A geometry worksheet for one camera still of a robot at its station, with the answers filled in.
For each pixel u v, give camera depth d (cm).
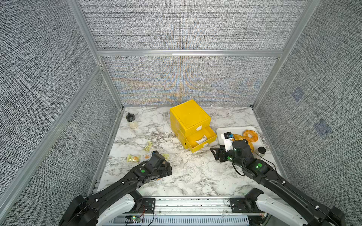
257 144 96
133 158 88
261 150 84
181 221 70
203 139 89
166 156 92
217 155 70
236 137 96
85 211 41
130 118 99
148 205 73
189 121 84
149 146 95
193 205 75
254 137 98
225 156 68
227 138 67
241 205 73
